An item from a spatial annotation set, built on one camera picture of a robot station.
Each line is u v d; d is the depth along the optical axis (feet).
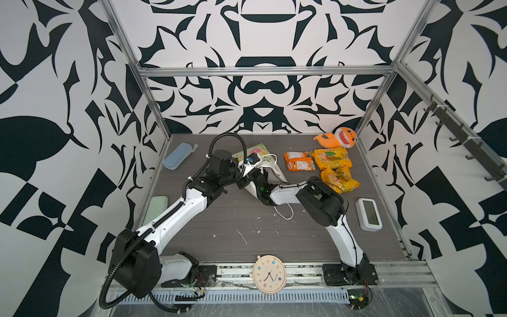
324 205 1.87
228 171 2.08
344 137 3.56
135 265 1.30
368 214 2.80
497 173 1.65
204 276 2.42
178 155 3.46
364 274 2.20
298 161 3.44
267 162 2.64
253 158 2.12
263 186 2.60
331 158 3.44
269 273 2.39
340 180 3.05
